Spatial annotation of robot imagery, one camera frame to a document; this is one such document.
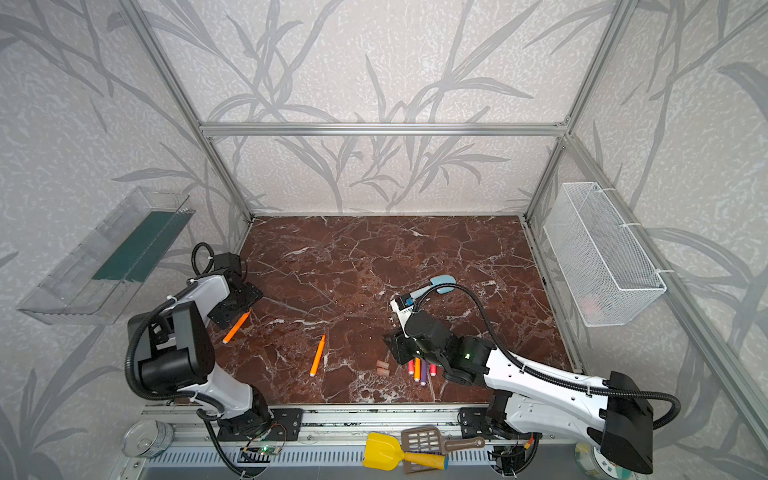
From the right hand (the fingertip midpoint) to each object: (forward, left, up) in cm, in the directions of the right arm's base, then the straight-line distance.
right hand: (387, 326), depth 74 cm
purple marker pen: (-7, -9, -16) cm, 20 cm away
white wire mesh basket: (+3, -46, +19) cm, 50 cm away
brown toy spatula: (-22, -10, -15) cm, 29 cm away
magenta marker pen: (-6, -6, -15) cm, 17 cm away
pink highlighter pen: (-6, -12, -15) cm, 20 cm away
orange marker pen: (-6, -8, -15) cm, 18 cm away
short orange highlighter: (+6, +47, -14) cm, 49 cm away
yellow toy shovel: (-25, +1, -15) cm, 29 cm away
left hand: (+15, +45, -11) cm, 48 cm away
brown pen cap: (-7, +2, -16) cm, 17 cm away
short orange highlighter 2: (-2, +21, -15) cm, 25 cm away
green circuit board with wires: (-25, +32, -17) cm, 45 cm away
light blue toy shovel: (+22, -15, -14) cm, 30 cm away
